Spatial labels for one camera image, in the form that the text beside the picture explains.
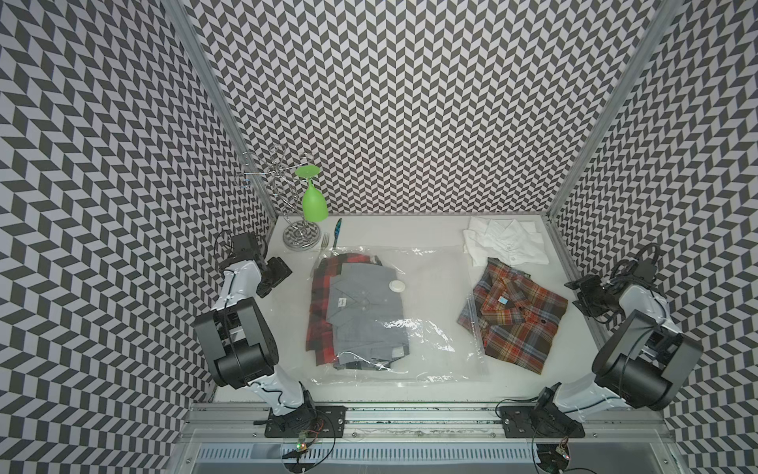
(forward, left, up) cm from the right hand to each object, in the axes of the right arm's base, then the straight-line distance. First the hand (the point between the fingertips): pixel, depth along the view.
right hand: (567, 292), depth 87 cm
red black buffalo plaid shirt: (-10, +73, -4) cm, 74 cm away
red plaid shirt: (-5, +14, -6) cm, 16 cm away
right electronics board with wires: (-39, +14, -10) cm, 43 cm away
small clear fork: (+27, +78, -7) cm, 83 cm away
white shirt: (+24, +9, -5) cm, 26 cm away
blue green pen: (+33, +74, -8) cm, 82 cm away
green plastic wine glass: (+25, +77, +14) cm, 82 cm away
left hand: (+6, +87, +1) cm, 87 cm away
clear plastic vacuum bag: (-14, +38, -6) cm, 41 cm away
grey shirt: (-5, +60, -3) cm, 60 cm away
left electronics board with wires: (-36, +72, -3) cm, 81 cm away
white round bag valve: (+6, +51, -4) cm, 52 cm away
